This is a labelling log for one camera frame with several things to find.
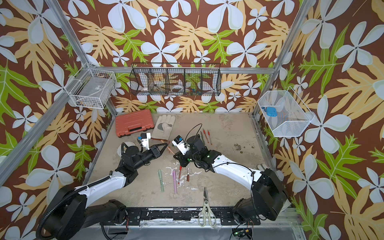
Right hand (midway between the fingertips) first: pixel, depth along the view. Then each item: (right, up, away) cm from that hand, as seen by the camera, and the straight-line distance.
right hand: (174, 155), depth 79 cm
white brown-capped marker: (+7, -14, +9) cm, 18 cm away
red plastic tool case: (-32, +19, +30) cm, 48 cm away
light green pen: (-8, -16, +7) cm, 19 cm away
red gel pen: (+3, -10, +12) cm, 16 cm away
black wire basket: (0, +47, +19) cm, 51 cm away
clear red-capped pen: (+22, +10, +28) cm, 38 cm away
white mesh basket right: (+63, +23, +5) cm, 67 cm away
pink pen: (0, -16, +7) cm, 18 cm away
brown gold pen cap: (-6, +8, 0) cm, 10 cm away
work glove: (+53, -9, +12) cm, 55 cm away
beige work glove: (-12, +15, +32) cm, 37 cm away
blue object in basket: (+56, +24, +6) cm, 61 cm away
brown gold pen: (-3, +4, 0) cm, 5 cm away
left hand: (-3, +7, 0) cm, 7 cm away
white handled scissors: (+20, -32, -4) cm, 38 cm away
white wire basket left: (-49, +39, +7) cm, 63 cm away
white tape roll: (-34, +3, +23) cm, 41 cm away
